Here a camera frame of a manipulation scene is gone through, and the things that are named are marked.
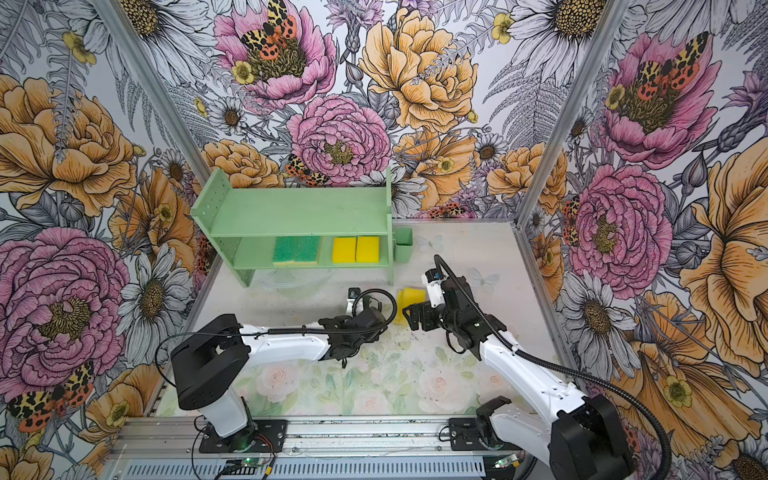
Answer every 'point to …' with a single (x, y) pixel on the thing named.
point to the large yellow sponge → (406, 297)
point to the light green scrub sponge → (312, 245)
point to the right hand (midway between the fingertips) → (419, 316)
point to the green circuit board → (247, 462)
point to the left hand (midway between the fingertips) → (360, 327)
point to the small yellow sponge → (344, 250)
